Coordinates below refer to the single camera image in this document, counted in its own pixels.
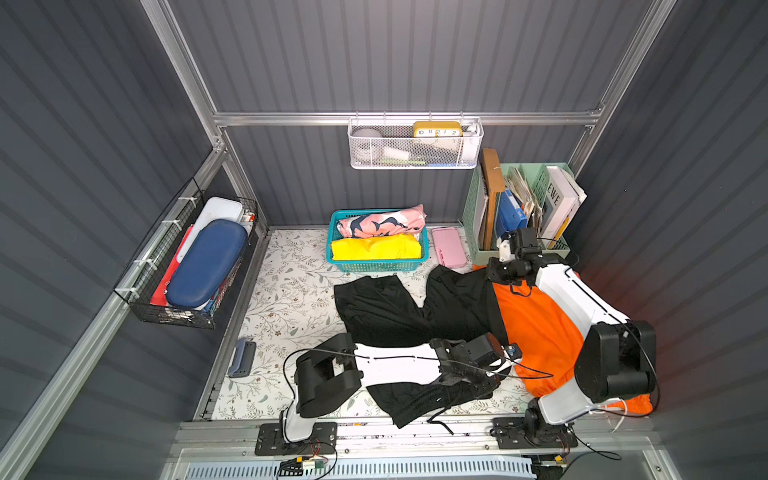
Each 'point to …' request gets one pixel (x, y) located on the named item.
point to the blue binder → (510, 213)
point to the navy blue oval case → (207, 254)
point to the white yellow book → (563, 199)
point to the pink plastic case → (448, 247)
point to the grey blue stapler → (243, 357)
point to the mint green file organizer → (538, 178)
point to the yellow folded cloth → (390, 247)
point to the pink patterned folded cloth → (404, 221)
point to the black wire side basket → (143, 285)
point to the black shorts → (382, 311)
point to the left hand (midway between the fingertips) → (501, 386)
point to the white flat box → (211, 209)
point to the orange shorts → (545, 341)
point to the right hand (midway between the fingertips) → (496, 270)
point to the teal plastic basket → (401, 265)
